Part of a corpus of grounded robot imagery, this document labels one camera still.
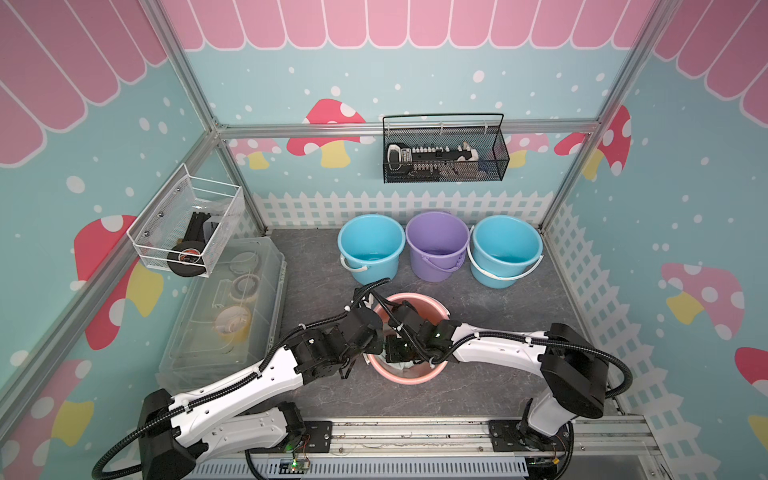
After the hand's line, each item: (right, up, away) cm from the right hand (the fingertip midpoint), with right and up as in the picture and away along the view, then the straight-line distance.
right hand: (382, 353), depth 82 cm
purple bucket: (+19, +32, +27) cm, 46 cm away
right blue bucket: (+40, +30, +18) cm, 53 cm away
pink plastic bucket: (+5, -1, -13) cm, 14 cm away
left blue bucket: (-5, +30, +24) cm, 39 cm away
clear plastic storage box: (-41, +9, -6) cm, 42 cm away
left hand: (-1, +7, -7) cm, 10 cm away
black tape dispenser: (-44, +26, -14) cm, 53 cm away
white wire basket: (-48, +34, -9) cm, 60 cm away
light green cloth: (+6, -2, -2) cm, 7 cm away
